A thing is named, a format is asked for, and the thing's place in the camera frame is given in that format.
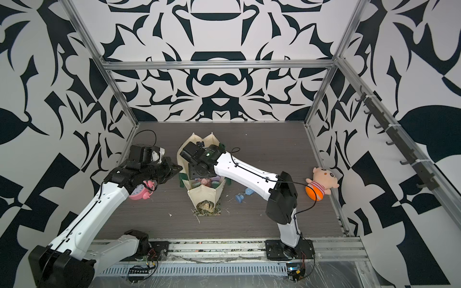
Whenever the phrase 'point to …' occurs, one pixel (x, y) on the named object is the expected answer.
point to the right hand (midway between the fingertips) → (196, 170)
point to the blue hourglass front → (239, 198)
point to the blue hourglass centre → (248, 191)
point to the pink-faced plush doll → (323, 180)
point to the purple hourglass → (218, 178)
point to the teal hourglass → (215, 184)
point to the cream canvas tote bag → (198, 193)
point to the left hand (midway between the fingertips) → (182, 164)
